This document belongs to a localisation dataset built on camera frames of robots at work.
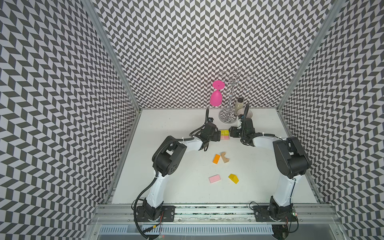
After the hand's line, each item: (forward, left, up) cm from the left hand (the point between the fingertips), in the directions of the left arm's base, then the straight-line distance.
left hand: (214, 131), depth 100 cm
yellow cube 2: (-2, -5, +1) cm, 6 cm away
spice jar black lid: (+22, -20, +4) cm, 30 cm away
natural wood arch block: (-18, -5, -4) cm, 20 cm away
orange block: (-18, 0, -3) cm, 18 cm away
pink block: (-4, -5, -1) cm, 7 cm away
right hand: (0, -12, -1) cm, 12 cm away
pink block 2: (-4, -8, -2) cm, 9 cm away
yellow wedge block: (-30, -9, -3) cm, 32 cm away
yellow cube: (-2, -8, +1) cm, 8 cm away
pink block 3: (-30, +2, -4) cm, 30 cm away
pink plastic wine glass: (+13, -1, +19) cm, 23 cm away
